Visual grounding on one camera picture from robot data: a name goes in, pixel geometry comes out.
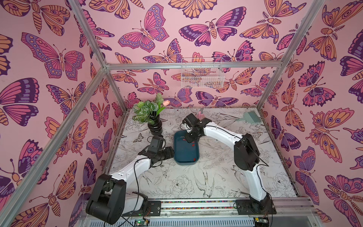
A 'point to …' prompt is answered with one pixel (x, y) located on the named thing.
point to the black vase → (156, 129)
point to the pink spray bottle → (201, 116)
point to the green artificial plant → (146, 111)
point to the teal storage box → (185, 153)
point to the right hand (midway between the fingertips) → (184, 140)
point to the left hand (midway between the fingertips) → (173, 151)
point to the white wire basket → (201, 78)
